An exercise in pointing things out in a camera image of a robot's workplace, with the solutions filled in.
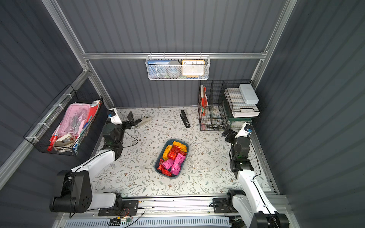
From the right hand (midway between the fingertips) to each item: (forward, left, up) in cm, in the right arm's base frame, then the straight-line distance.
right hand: (239, 128), depth 78 cm
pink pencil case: (-1, +87, +8) cm, 87 cm away
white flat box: (+31, -14, -1) cm, 34 cm away
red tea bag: (-7, +37, -17) cm, 41 cm away
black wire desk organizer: (+34, +6, -24) cm, 43 cm away
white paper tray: (+22, -5, -3) cm, 22 cm away
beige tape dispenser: (-14, +84, +8) cm, 86 cm away
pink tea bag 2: (-14, +40, -17) cm, 46 cm away
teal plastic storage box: (-10, +46, -18) cm, 50 cm away
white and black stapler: (+18, +65, -19) cm, 70 cm away
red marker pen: (-14, +92, +8) cm, 93 cm away
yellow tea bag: (-6, +42, -18) cm, 46 cm away
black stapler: (+23, +31, -20) cm, 43 cm away
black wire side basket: (-9, +93, +13) cm, 94 cm away
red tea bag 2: (-19, +42, -15) cm, 48 cm away
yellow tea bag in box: (-2, +32, -18) cm, 37 cm away
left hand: (+8, +65, +3) cm, 66 cm away
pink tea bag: (-11, +34, -17) cm, 40 cm away
